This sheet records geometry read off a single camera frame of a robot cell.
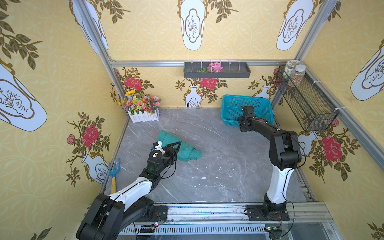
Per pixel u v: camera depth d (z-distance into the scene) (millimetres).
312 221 732
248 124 763
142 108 1007
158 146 788
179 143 803
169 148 753
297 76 798
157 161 639
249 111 804
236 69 924
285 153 541
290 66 847
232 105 1210
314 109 814
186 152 758
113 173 881
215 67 879
